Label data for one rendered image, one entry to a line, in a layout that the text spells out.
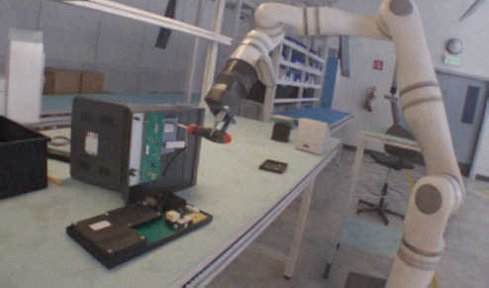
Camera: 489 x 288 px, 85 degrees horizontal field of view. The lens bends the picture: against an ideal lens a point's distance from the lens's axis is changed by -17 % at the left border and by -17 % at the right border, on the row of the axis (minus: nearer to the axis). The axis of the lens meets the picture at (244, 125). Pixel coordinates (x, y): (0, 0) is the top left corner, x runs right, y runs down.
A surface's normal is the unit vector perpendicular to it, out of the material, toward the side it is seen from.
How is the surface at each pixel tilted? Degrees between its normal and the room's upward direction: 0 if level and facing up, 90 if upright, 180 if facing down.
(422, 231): 90
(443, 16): 90
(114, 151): 90
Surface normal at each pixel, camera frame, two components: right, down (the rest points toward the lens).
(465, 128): -0.43, 0.08
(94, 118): -0.16, 0.14
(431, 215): -0.79, 0.04
